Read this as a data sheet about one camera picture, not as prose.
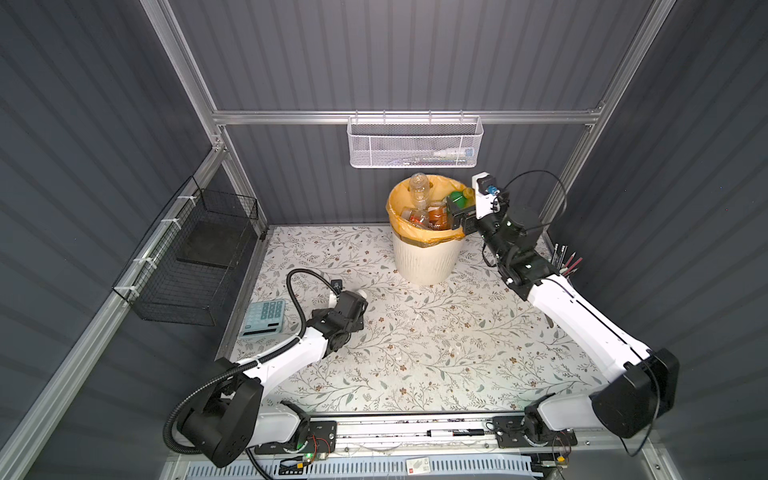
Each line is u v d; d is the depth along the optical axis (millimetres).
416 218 962
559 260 942
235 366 451
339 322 669
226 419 418
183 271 721
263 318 934
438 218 867
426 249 848
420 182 889
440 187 968
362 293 960
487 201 587
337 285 765
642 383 397
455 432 737
